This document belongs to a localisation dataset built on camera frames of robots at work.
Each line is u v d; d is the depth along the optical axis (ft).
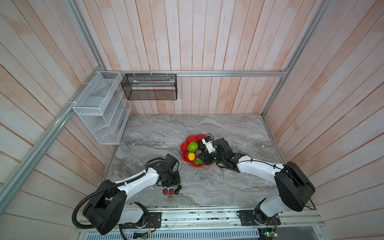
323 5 2.24
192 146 3.10
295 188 1.44
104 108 2.35
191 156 3.03
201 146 3.13
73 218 1.26
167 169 2.23
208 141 2.56
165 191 2.68
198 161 2.96
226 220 2.44
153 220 2.41
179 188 2.69
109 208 1.34
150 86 3.60
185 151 3.16
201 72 3.23
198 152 3.04
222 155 2.23
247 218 2.40
